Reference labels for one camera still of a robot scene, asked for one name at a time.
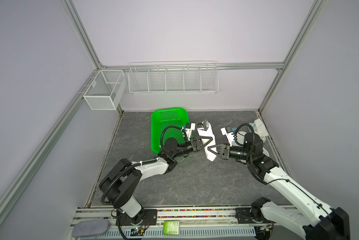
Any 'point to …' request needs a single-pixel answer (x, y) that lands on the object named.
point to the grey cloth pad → (90, 228)
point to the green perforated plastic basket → (168, 123)
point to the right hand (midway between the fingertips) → (208, 150)
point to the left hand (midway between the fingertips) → (213, 144)
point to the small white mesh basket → (108, 90)
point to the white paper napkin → (208, 132)
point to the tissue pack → (259, 129)
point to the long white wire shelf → (173, 77)
